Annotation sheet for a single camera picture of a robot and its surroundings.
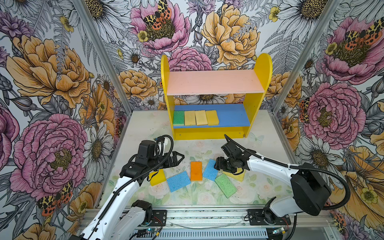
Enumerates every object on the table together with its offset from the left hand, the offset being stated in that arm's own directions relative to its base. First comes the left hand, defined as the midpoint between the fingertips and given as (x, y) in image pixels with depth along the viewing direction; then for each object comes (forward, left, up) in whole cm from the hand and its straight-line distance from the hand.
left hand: (177, 163), depth 75 cm
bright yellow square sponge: (-2, +11, -15) cm, 19 cm away
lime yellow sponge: (-2, -34, -16) cm, 37 cm away
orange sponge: (+2, -10, -16) cm, 18 cm away
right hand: (0, -23, -12) cm, 26 cm away
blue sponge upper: (+2, -18, -16) cm, 24 cm away
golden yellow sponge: (+31, -20, -1) cm, 37 cm away
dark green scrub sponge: (+31, +1, -1) cm, 31 cm away
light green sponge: (-6, -25, -15) cm, 30 cm away
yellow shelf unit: (+58, -40, -4) cm, 71 cm away
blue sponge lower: (-3, 0, -16) cm, 16 cm away
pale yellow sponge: (+31, -6, -1) cm, 32 cm away
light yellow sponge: (+32, -13, -1) cm, 34 cm away
